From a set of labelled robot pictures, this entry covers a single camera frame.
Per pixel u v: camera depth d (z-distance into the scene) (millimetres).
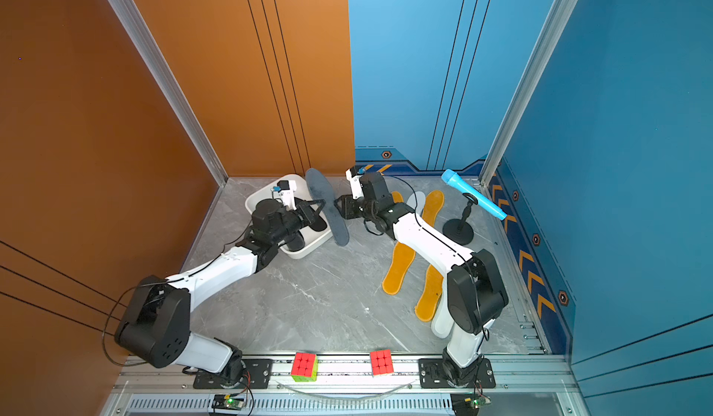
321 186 833
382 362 713
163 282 469
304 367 709
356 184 751
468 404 698
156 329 435
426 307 837
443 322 814
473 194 864
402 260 940
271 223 647
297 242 953
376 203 644
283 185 752
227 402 707
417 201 1122
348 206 739
